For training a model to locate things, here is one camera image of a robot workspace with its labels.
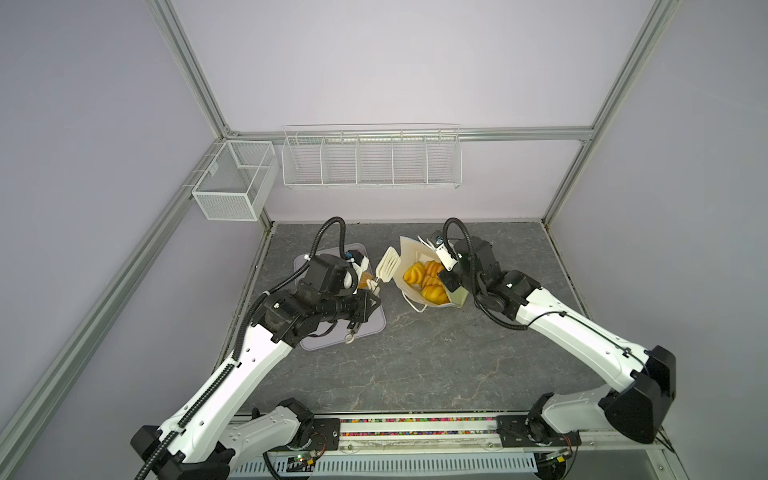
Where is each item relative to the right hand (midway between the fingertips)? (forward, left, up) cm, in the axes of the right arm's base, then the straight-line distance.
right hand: (447, 258), depth 77 cm
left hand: (-14, +18, 0) cm, 23 cm away
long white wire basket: (+39, +19, +6) cm, 44 cm away
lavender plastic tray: (-24, +25, +5) cm, 35 cm away
